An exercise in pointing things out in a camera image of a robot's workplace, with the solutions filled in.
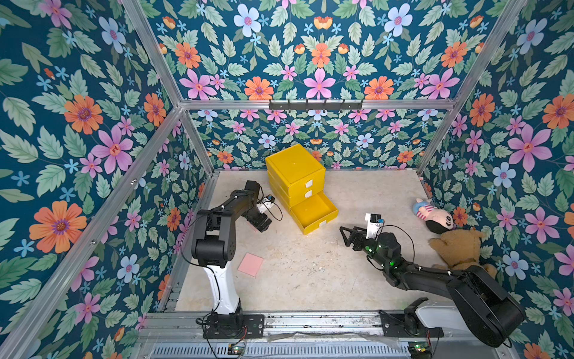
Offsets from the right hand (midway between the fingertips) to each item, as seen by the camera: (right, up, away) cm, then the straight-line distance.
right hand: (347, 227), depth 85 cm
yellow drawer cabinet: (-19, +18, +3) cm, 27 cm away
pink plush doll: (+38, +2, +6) cm, 39 cm away
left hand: (-37, +2, +15) cm, 40 cm away
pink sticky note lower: (-39, -15, +4) cm, 42 cm away
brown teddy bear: (+44, -8, 0) cm, 44 cm away
